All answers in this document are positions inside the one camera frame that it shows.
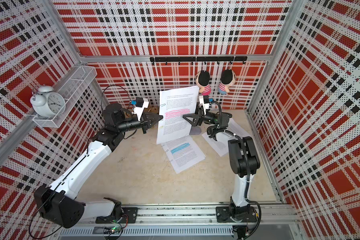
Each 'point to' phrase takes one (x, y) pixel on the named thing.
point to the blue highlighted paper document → (183, 153)
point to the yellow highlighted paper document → (221, 146)
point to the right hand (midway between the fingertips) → (186, 110)
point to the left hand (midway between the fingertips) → (163, 116)
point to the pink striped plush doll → (202, 79)
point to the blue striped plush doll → (228, 77)
